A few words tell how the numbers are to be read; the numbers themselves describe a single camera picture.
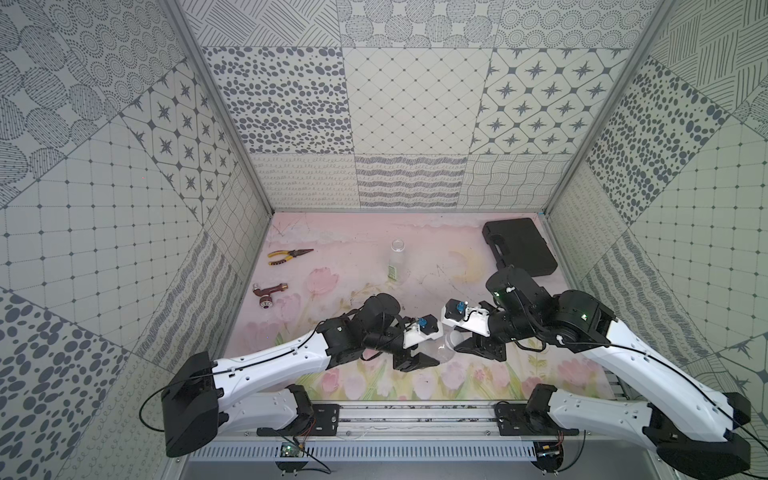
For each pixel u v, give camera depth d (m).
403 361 0.61
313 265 1.05
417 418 0.76
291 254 1.07
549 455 0.72
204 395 0.40
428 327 0.58
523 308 0.46
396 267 0.93
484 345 0.54
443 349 0.62
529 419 0.66
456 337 0.62
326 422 0.73
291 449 0.71
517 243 1.04
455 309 0.52
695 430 0.39
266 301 0.93
